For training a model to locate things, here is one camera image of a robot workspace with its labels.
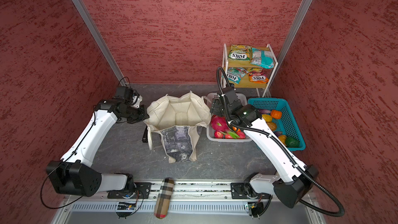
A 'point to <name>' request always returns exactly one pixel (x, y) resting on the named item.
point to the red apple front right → (241, 135)
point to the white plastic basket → (210, 132)
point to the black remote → (145, 138)
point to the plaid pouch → (163, 199)
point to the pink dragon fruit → (220, 124)
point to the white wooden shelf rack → (245, 82)
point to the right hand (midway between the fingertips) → (217, 108)
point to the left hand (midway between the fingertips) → (148, 119)
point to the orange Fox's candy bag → (258, 77)
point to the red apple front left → (218, 135)
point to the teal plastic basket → (287, 124)
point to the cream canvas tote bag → (179, 120)
